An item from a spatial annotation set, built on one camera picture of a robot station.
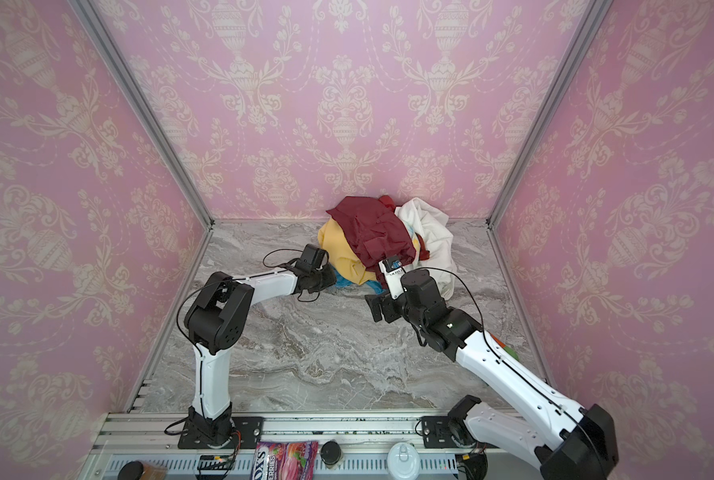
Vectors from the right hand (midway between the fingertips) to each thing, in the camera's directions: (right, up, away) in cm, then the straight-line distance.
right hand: (383, 288), depth 76 cm
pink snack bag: (-21, -38, -9) cm, 44 cm away
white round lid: (+4, -37, -10) cm, 39 cm away
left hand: (-14, 0, +25) cm, 29 cm away
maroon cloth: (0, +15, +18) cm, 24 cm away
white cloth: (+19, +12, +24) cm, 33 cm away
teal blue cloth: (-13, -1, +23) cm, 27 cm away
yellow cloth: (-8, +4, +21) cm, 23 cm away
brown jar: (-52, -36, -14) cm, 65 cm away
